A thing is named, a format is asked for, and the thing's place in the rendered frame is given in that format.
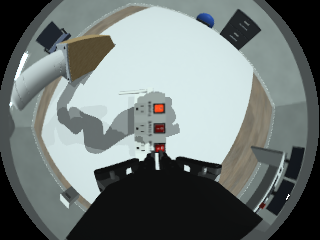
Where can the white power strip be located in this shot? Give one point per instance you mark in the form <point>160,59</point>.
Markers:
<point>149,122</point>

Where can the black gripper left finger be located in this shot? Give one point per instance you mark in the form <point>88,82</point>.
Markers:
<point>110,174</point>

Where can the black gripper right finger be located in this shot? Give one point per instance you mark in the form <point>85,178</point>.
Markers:
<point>197,167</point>

